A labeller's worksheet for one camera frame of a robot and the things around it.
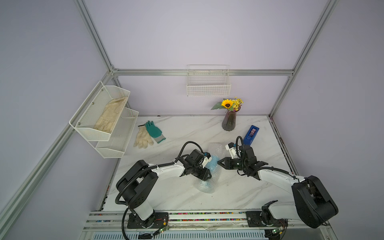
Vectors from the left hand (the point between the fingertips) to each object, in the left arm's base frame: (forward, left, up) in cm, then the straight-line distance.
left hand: (207, 177), depth 86 cm
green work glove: (+36, +38, -3) cm, 52 cm away
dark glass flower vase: (+38, -17, +7) cm, 42 cm away
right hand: (+6, -7, +4) cm, 10 cm away
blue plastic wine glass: (+4, -3, +5) cm, 7 cm away
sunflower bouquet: (+38, -16, +22) cm, 47 cm away
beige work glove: (+30, +46, -2) cm, 55 cm away
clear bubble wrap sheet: (+15, -5, +6) cm, 17 cm away
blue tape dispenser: (+30, -32, +1) cm, 44 cm away
